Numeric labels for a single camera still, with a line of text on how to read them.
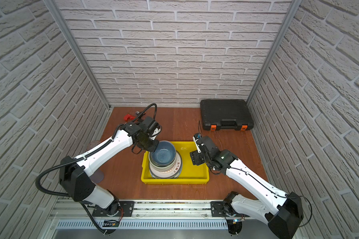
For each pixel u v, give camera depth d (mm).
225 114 1148
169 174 819
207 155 557
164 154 827
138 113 1134
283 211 387
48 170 401
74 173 409
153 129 666
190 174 852
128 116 1123
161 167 750
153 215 728
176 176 828
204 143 566
